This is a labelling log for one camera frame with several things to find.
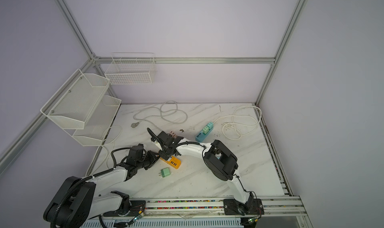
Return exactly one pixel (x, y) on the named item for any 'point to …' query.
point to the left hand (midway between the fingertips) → (160, 157)
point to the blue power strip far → (201, 136)
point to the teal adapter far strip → (210, 125)
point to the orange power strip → (174, 162)
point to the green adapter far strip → (205, 130)
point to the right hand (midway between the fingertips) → (161, 152)
